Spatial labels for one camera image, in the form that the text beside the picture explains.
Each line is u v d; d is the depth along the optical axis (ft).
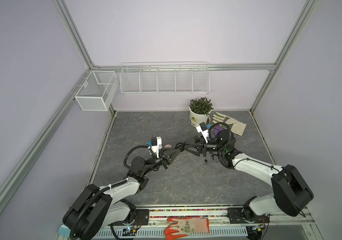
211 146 2.19
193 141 2.35
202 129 2.15
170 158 2.22
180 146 2.26
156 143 2.11
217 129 3.67
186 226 2.28
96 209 1.36
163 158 2.11
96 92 3.17
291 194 1.41
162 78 3.27
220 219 2.42
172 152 2.33
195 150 2.19
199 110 3.26
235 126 3.66
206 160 3.08
